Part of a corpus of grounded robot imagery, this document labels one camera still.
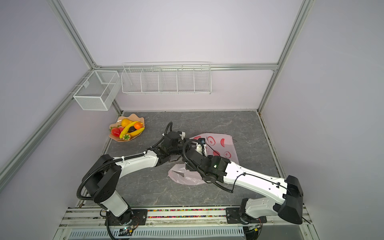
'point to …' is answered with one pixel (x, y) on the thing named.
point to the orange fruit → (137, 125)
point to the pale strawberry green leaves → (126, 137)
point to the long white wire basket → (169, 77)
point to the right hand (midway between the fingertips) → (194, 158)
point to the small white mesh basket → (99, 91)
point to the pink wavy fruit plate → (132, 117)
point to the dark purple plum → (131, 129)
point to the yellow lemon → (124, 122)
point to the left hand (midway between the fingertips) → (201, 146)
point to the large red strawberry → (115, 131)
